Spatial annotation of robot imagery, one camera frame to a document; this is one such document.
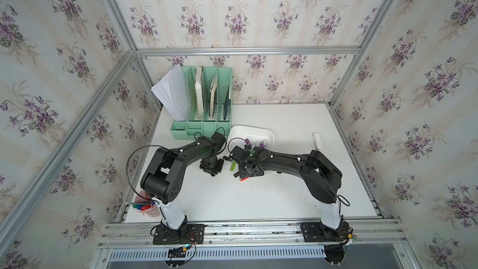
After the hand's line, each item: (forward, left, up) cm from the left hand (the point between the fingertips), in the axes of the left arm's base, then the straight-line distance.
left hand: (217, 173), depth 91 cm
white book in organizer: (+34, +10, +23) cm, 42 cm away
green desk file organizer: (+37, +5, +22) cm, 43 cm away
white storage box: (+21, -18, +1) cm, 28 cm away
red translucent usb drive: (-4, -13, +1) cm, 13 cm away
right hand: (-1, -16, +2) cm, 16 cm away
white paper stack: (+35, +24, +23) cm, 48 cm away
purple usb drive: (+19, -16, +1) cm, 24 cm away
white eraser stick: (+17, -54, +4) cm, 57 cm away
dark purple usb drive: (+15, -23, +3) cm, 28 cm away
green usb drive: (+4, -8, +1) cm, 9 cm away
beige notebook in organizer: (+43, +3, +22) cm, 48 cm away
